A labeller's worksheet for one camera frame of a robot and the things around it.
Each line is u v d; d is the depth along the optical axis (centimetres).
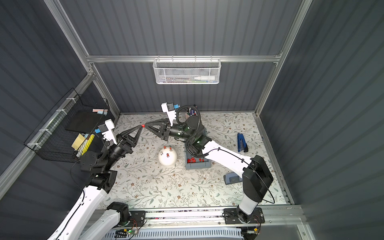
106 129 52
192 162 91
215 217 75
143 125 58
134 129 57
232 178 84
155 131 58
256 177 43
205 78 88
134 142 57
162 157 85
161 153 85
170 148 86
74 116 77
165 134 55
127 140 55
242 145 99
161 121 59
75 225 42
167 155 84
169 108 55
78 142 68
